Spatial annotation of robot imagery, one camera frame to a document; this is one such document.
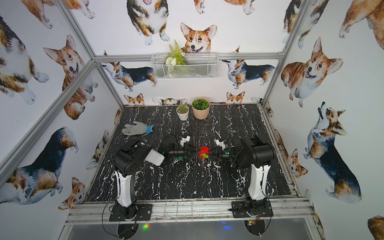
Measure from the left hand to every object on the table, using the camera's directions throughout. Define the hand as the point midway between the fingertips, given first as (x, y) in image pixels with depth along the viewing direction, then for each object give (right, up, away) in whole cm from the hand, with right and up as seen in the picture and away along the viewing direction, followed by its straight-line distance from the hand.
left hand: (201, 151), depth 87 cm
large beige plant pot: (0, +28, +19) cm, 34 cm away
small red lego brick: (0, -4, +4) cm, 6 cm away
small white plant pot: (-13, +23, +20) cm, 34 cm away
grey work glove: (-46, +12, +19) cm, 51 cm away
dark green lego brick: (-12, -4, +1) cm, 13 cm away
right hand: (+3, -3, +2) cm, 5 cm away
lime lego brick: (+2, -3, +1) cm, 4 cm away
